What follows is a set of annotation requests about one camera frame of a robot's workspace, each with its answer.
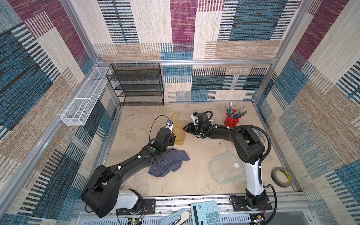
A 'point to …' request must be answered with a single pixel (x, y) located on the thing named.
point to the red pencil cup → (230, 122)
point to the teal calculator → (206, 213)
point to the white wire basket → (77, 113)
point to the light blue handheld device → (175, 218)
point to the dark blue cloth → (171, 160)
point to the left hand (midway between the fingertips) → (171, 131)
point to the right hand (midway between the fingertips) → (186, 130)
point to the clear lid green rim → (226, 168)
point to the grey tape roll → (290, 178)
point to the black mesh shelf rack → (138, 84)
